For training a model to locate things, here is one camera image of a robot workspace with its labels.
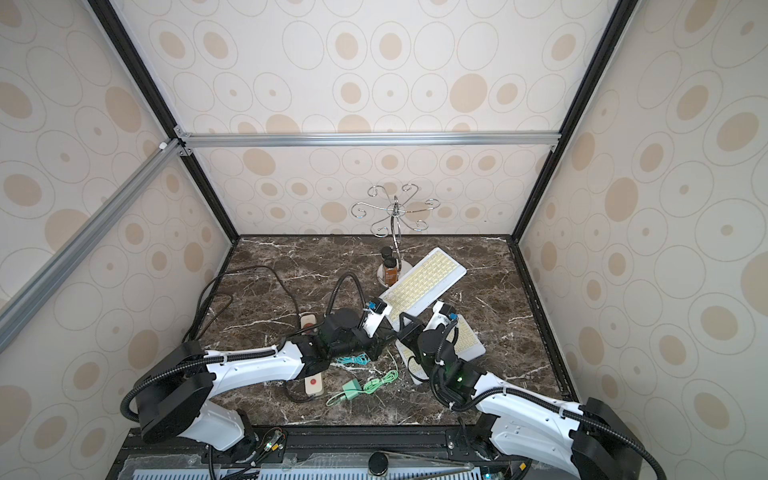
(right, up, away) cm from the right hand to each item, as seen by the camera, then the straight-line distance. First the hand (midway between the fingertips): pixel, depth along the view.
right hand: (408, 313), depth 78 cm
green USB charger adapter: (-15, -21, +3) cm, 26 cm away
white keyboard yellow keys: (+7, +10, +3) cm, 13 cm away
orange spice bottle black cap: (-4, +10, +19) cm, 22 cm away
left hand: (-1, -6, -2) cm, 6 cm away
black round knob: (-7, -30, -15) cm, 34 cm away
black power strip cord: (-72, -3, +25) cm, 76 cm away
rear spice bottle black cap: (-6, +17, +22) cm, 28 cm away
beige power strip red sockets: (-26, -20, +3) cm, 33 cm away
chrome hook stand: (-3, +27, +6) cm, 28 cm away
